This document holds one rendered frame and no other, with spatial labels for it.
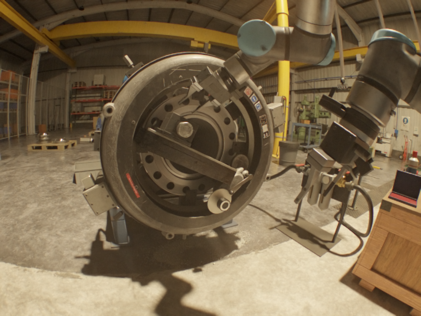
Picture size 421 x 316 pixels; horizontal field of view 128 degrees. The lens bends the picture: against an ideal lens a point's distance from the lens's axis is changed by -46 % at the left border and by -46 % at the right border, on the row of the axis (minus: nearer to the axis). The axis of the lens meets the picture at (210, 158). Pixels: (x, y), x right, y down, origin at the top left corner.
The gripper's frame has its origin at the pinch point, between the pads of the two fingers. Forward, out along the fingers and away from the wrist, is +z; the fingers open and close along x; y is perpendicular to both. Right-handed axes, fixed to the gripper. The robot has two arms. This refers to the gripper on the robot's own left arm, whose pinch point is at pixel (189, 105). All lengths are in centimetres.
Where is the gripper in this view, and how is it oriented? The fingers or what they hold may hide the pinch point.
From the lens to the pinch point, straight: 64.9
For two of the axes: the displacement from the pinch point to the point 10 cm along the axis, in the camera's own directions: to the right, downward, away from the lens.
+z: -7.8, 4.9, 3.9
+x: -5.6, -2.7, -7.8
